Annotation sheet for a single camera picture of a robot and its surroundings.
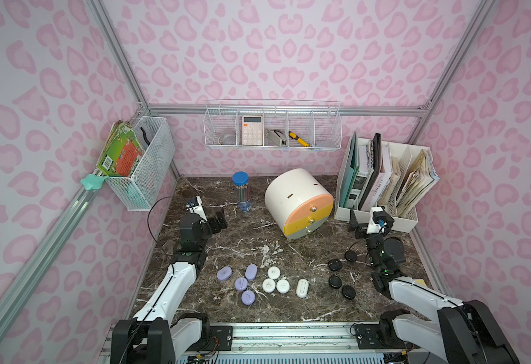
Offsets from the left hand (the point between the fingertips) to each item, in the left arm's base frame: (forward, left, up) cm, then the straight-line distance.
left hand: (209, 208), depth 84 cm
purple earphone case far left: (-18, -5, -18) cm, 26 cm away
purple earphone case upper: (-17, -15, -18) cm, 29 cm away
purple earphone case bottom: (-27, -15, -17) cm, 35 cm away
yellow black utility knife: (+30, -36, +7) cm, 47 cm away
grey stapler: (+32, -25, +8) cm, 41 cm away
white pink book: (+9, -65, +6) cm, 66 cm away
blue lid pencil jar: (+14, -11, 0) cm, 18 cm away
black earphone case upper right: (-11, -54, -17) cm, 58 cm away
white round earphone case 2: (-23, -22, -17) cm, 36 cm away
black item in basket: (+24, +26, +14) cm, 38 cm away
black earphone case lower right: (-25, -51, -18) cm, 59 cm away
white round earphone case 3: (-23, -27, -17) cm, 39 cm away
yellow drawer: (-5, -33, -4) cm, 34 cm away
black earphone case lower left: (-21, -46, -18) cm, 54 cm away
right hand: (-3, -56, +4) cm, 56 cm away
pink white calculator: (+32, -15, +11) cm, 37 cm away
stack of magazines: (+8, -79, +6) cm, 80 cm away
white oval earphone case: (-23, -34, -17) cm, 45 cm away
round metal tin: (+30, -5, +8) cm, 32 cm away
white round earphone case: (-18, -24, -17) cm, 34 cm away
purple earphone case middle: (-22, -12, -18) cm, 30 cm away
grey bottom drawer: (-2, -37, -13) cm, 39 cm away
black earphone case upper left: (-15, -47, -16) cm, 52 cm away
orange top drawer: (-1, -37, +2) cm, 37 cm away
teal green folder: (+8, -51, +11) cm, 53 cm away
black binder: (+9, -61, +11) cm, 62 cm away
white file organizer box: (+25, -81, +2) cm, 85 cm away
